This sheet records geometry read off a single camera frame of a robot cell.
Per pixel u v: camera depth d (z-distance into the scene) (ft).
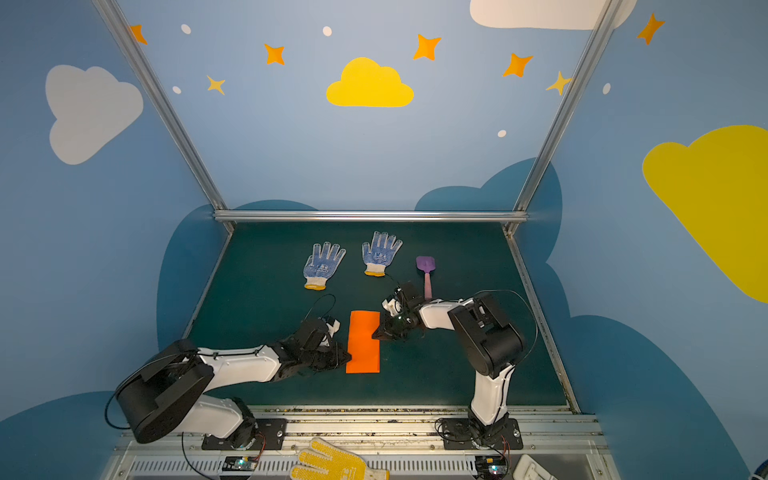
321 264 3.60
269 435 2.45
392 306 2.97
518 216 3.78
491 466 2.35
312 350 2.37
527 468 2.28
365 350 2.97
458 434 2.43
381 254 3.74
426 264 3.53
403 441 2.46
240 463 2.35
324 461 2.31
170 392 1.44
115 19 2.27
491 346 1.65
